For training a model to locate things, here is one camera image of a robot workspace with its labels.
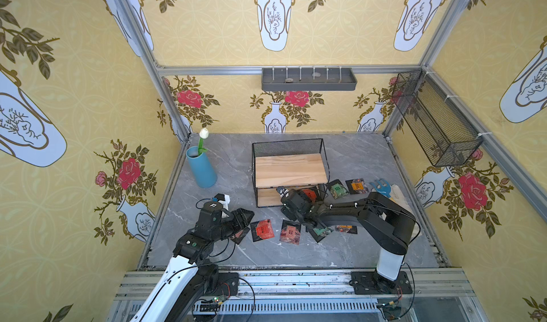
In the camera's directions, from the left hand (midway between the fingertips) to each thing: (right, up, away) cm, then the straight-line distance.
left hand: (248, 216), depth 78 cm
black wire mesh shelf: (+17, +18, +10) cm, 27 cm away
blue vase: (-21, +17, +10) cm, 29 cm away
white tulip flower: (-17, +31, +3) cm, 35 cm away
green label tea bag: (+38, +7, +19) cm, 43 cm away
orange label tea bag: (+48, +8, +21) cm, 53 cm away
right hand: (+15, +2, +15) cm, 22 cm away
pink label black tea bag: (+16, -8, +7) cm, 20 cm away
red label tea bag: (+5, -8, +8) cm, 12 cm away
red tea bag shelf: (+26, +5, +17) cm, 31 cm away
